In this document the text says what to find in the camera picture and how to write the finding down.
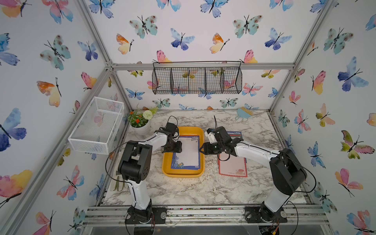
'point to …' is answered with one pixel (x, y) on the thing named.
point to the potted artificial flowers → (139, 121)
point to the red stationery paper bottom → (231, 165)
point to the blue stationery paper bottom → (189, 158)
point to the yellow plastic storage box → (167, 157)
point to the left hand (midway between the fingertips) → (179, 148)
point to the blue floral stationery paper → (234, 134)
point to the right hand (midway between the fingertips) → (202, 149)
